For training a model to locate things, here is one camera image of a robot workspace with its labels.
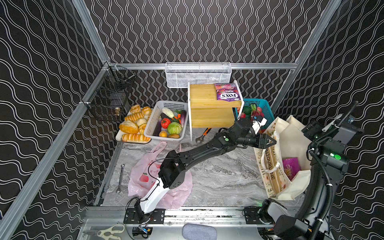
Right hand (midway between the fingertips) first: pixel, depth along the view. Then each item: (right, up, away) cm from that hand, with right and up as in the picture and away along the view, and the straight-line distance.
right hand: (320, 126), depth 63 cm
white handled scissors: (-94, -50, +6) cm, 106 cm away
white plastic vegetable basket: (-68, +13, +54) cm, 87 cm away
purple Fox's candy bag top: (-35, +19, +17) cm, 43 cm away
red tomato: (-74, +3, +41) cm, 84 cm away
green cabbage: (-67, -1, +37) cm, 76 cm away
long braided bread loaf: (-93, -7, +37) cm, 100 cm away
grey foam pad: (-54, -47, +4) cm, 72 cm away
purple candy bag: (-3, -21, +13) cm, 25 cm away
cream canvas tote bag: (-1, -9, +18) cm, 20 cm away
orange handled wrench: (-48, -8, +40) cm, 63 cm away
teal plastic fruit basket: (0, +17, +50) cm, 53 cm away
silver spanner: (-96, -35, +20) cm, 104 cm away
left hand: (-16, -7, 0) cm, 18 cm away
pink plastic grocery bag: (-81, -26, +18) cm, 87 cm away
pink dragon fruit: (-8, +11, +46) cm, 48 cm away
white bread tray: (-95, +8, +50) cm, 107 cm away
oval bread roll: (-98, -1, +40) cm, 106 cm away
